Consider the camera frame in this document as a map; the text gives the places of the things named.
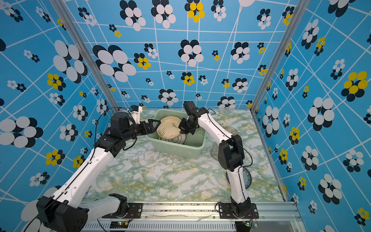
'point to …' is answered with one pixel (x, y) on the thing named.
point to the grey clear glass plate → (214, 151)
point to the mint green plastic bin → (192, 148)
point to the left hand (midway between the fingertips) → (156, 121)
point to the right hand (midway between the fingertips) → (180, 130)
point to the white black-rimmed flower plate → (180, 139)
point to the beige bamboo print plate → (168, 129)
